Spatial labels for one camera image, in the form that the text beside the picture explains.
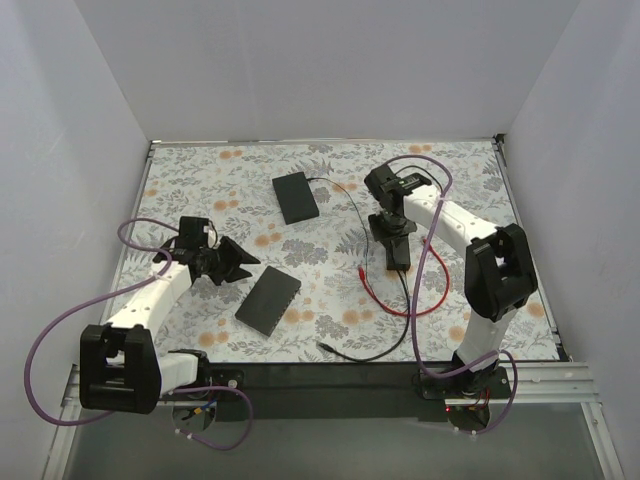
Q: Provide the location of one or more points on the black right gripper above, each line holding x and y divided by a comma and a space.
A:
395, 236

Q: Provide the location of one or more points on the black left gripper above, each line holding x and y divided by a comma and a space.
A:
226, 263

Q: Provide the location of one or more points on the black network switch with ports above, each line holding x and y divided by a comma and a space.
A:
268, 300

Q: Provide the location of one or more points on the black rectangular box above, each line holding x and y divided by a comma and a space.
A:
295, 198

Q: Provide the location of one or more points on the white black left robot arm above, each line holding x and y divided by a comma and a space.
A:
120, 369

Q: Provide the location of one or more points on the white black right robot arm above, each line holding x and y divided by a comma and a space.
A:
499, 274

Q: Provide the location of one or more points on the floral patterned table mat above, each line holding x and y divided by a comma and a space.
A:
349, 302

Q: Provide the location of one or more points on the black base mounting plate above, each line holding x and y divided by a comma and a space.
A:
314, 391

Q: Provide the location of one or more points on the aluminium frame rail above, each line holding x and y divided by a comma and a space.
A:
555, 383

